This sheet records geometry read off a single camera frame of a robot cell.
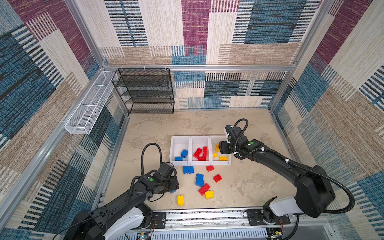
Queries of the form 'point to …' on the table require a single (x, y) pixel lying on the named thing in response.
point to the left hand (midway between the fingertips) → (175, 182)
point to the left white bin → (180, 150)
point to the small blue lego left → (172, 191)
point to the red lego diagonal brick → (204, 189)
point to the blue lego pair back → (188, 169)
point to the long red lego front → (204, 153)
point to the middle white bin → (199, 141)
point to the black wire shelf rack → (145, 90)
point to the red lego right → (217, 178)
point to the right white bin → (214, 140)
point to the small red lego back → (209, 168)
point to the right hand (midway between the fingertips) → (224, 147)
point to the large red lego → (197, 153)
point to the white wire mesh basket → (88, 114)
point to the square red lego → (202, 158)
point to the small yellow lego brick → (214, 155)
